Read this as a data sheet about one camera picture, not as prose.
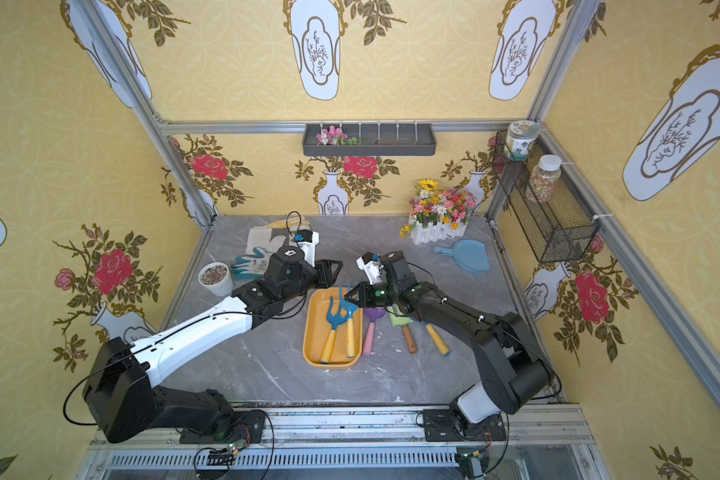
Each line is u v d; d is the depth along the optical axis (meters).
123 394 0.41
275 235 1.14
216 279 0.95
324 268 0.69
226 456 0.72
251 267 1.05
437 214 1.00
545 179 0.72
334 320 0.92
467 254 1.11
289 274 0.61
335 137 0.88
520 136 0.84
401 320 0.91
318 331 0.91
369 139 0.92
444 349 0.86
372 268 0.79
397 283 0.68
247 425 0.73
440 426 0.73
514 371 0.43
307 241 0.70
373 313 0.94
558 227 0.81
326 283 0.69
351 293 0.82
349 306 0.81
